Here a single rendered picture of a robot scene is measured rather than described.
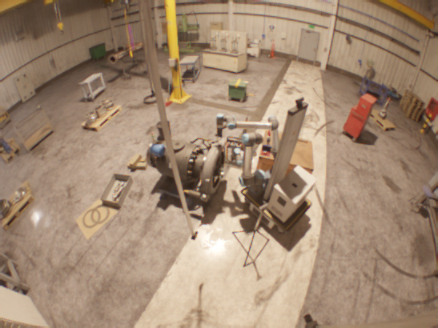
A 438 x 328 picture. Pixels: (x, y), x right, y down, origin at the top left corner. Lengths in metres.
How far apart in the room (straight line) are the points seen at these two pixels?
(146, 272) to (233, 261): 1.22
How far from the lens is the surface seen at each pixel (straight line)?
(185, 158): 2.58
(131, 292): 2.87
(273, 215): 2.70
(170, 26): 5.46
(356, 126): 5.41
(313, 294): 2.91
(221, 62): 8.45
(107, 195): 3.73
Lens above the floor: 2.62
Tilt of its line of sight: 46 degrees down
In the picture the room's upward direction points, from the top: straight up
